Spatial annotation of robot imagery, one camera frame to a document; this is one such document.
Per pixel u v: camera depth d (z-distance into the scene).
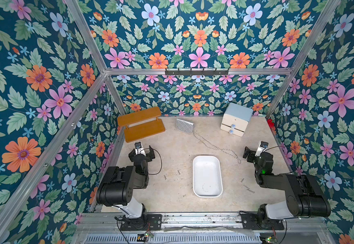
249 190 0.84
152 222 0.74
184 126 1.07
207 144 1.04
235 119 1.01
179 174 0.91
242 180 0.88
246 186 0.86
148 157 0.84
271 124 1.16
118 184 0.47
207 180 0.87
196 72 0.93
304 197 0.45
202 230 0.72
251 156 0.82
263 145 0.78
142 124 1.15
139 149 0.78
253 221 0.74
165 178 0.88
